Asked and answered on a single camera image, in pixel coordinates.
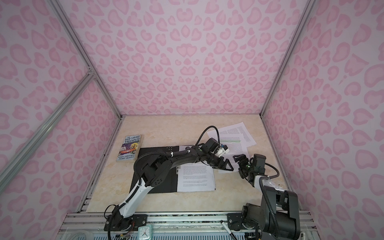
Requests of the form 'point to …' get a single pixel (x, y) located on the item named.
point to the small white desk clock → (145, 232)
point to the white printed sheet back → (234, 129)
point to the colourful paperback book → (129, 148)
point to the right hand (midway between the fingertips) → (235, 159)
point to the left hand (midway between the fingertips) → (229, 170)
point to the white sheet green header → (236, 145)
